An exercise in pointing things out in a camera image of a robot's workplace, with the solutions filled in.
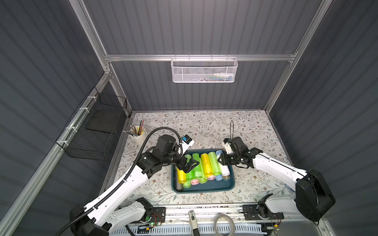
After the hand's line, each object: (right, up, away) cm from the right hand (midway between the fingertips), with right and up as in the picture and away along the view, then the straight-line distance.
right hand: (222, 159), depth 85 cm
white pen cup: (-53, +14, +11) cm, 56 cm away
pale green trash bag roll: (-12, -11, -3) cm, 16 cm away
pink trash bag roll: (-16, -12, -4) cm, 20 cm away
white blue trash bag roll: (-2, -10, -3) cm, 10 cm away
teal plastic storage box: (-6, -14, -3) cm, 16 cm away
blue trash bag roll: (+2, -10, -3) cm, 11 cm away
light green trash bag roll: (-5, -2, -2) cm, 6 cm away
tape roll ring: (+1, -27, -17) cm, 32 cm away
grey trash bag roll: (-25, -14, -5) cm, 29 cm away
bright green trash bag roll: (-19, -7, -7) cm, 22 cm away
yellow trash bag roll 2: (-9, -2, -3) cm, 10 cm away
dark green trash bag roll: (-15, -5, -6) cm, 17 cm away
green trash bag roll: (-20, -13, -5) cm, 24 cm away
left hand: (-17, +4, -16) cm, 24 cm away
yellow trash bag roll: (-23, -8, -7) cm, 26 cm away
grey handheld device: (-17, -26, -17) cm, 36 cm away
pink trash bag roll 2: (-7, -10, -3) cm, 12 cm away
